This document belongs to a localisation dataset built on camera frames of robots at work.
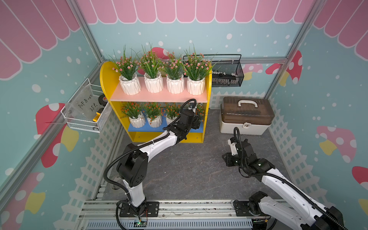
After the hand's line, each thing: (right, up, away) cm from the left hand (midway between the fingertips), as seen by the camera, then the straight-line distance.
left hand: (193, 117), depth 88 cm
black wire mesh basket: (+20, +28, +4) cm, 35 cm away
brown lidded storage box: (+36, +1, 0) cm, 36 cm away
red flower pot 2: (-23, +2, -5) cm, 24 cm away
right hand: (+17, -22, -7) cm, 29 cm away
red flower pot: (-35, +4, -7) cm, 36 cm away
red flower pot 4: (+3, +3, -9) cm, 10 cm away
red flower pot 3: (-13, +3, -9) cm, 16 cm away
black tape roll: (-52, +9, -9) cm, 54 cm away
